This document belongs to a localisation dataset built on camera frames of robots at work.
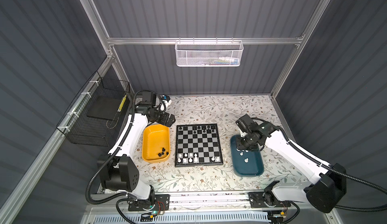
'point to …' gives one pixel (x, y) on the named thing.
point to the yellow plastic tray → (155, 143)
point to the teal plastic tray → (245, 163)
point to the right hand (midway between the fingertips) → (239, 147)
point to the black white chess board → (197, 145)
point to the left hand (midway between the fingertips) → (166, 117)
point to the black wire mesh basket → (79, 128)
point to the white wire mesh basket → (209, 53)
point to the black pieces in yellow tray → (160, 154)
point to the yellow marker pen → (122, 103)
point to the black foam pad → (104, 107)
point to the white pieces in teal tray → (241, 154)
